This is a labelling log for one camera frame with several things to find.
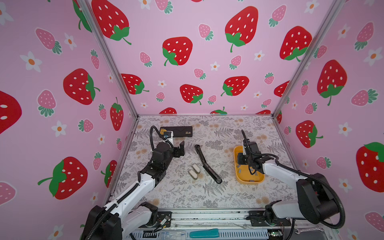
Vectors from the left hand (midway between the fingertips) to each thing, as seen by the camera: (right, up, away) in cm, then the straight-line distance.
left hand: (176, 140), depth 81 cm
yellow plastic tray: (+40, -21, +9) cm, 46 cm away
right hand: (+38, -10, +11) cm, 41 cm away
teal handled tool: (+19, -43, -11) cm, 49 cm away
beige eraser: (+9, -20, +5) cm, 23 cm away
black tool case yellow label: (-3, +4, +29) cm, 30 cm away
